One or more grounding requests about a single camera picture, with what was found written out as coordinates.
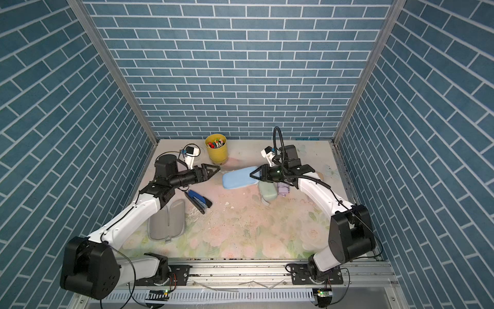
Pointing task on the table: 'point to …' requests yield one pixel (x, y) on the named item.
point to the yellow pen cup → (217, 147)
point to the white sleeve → (238, 177)
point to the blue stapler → (201, 202)
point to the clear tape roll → (192, 150)
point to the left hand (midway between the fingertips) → (220, 171)
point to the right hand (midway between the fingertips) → (255, 176)
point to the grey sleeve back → (268, 192)
